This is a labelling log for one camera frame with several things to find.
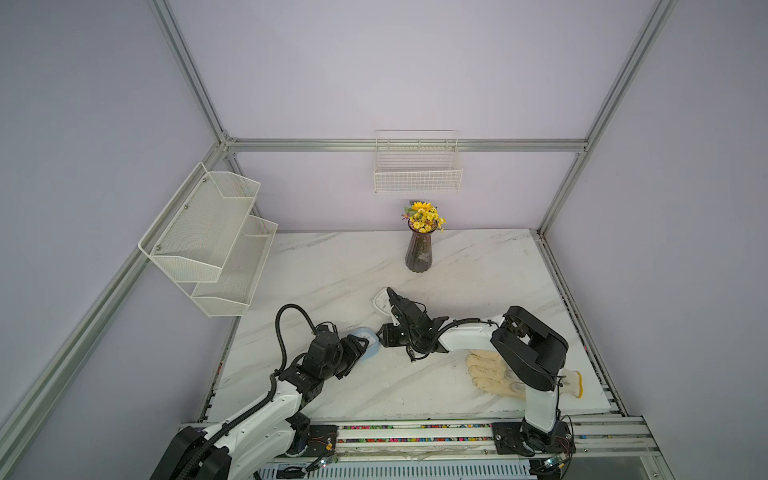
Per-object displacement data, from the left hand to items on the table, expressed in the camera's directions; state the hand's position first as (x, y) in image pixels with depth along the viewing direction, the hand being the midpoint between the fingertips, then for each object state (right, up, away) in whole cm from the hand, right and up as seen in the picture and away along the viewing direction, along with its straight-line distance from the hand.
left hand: (366, 349), depth 85 cm
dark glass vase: (+17, +28, +16) cm, 37 cm away
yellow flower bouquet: (+17, +39, +6) cm, 43 cm away
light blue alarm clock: (+2, +2, +2) cm, 4 cm away
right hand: (+4, +1, +6) cm, 8 cm away
